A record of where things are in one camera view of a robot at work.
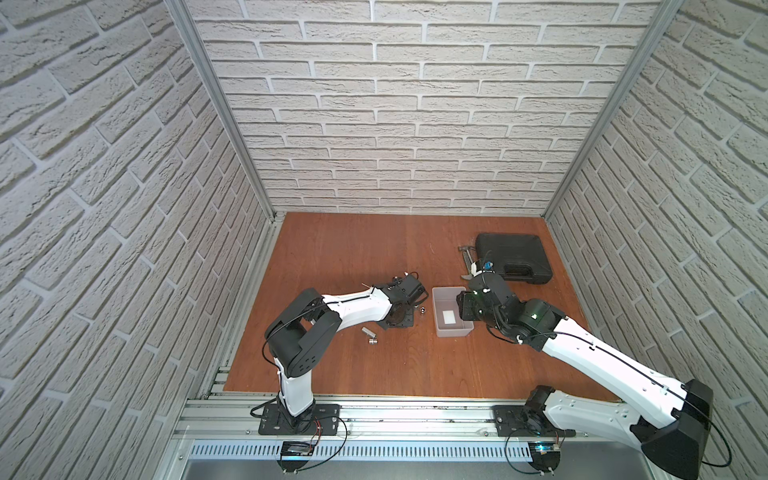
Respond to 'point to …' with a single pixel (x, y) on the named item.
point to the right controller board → (545, 456)
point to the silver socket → (423, 310)
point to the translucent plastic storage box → (444, 298)
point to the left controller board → (295, 455)
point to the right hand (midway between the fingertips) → (466, 298)
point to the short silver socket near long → (372, 341)
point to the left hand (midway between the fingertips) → (408, 317)
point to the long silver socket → (368, 332)
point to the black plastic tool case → (520, 258)
